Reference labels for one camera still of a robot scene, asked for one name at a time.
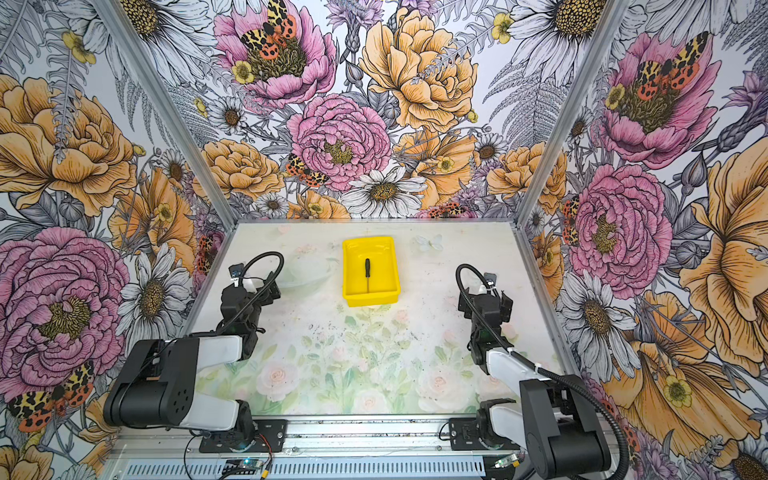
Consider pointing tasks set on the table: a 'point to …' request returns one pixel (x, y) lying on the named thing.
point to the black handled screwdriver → (368, 273)
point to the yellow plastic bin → (383, 281)
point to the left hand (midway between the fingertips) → (258, 283)
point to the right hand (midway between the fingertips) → (484, 299)
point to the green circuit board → (243, 466)
